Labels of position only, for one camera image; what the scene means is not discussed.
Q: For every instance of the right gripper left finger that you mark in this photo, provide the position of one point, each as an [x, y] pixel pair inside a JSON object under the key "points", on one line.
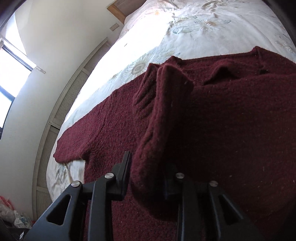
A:
{"points": [[84, 209]]}

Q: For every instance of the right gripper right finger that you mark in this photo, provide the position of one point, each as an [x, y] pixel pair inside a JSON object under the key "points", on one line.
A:
{"points": [[209, 213]]}

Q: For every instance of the dark red knit sweater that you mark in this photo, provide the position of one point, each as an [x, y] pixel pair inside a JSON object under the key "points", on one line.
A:
{"points": [[229, 119]]}

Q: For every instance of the white louvered radiator cover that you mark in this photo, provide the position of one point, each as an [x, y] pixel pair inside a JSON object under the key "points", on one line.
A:
{"points": [[40, 195]]}

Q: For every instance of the clutter bags on floor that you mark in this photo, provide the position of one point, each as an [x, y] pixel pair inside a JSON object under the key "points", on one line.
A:
{"points": [[14, 225]]}

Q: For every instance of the floral white bed duvet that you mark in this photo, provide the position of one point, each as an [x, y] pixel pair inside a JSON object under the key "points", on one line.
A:
{"points": [[184, 29]]}

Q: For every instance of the wooden headboard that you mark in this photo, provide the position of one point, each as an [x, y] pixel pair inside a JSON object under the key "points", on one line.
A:
{"points": [[122, 8]]}

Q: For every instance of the window with dark frame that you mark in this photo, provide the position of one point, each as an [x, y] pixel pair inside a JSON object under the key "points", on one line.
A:
{"points": [[15, 66]]}

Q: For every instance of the beige wall switch left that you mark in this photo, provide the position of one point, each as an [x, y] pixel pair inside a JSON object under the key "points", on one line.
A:
{"points": [[114, 27]]}

